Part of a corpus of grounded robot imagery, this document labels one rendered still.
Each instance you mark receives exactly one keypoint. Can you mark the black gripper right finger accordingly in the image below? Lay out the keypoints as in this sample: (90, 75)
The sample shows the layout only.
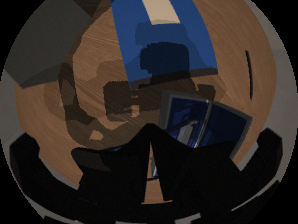
(173, 159)

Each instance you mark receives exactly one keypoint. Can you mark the black-framed glasses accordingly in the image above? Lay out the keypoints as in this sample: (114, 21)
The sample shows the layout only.
(185, 135)

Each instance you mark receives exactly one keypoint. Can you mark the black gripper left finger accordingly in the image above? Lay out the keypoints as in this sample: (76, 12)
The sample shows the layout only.
(129, 162)

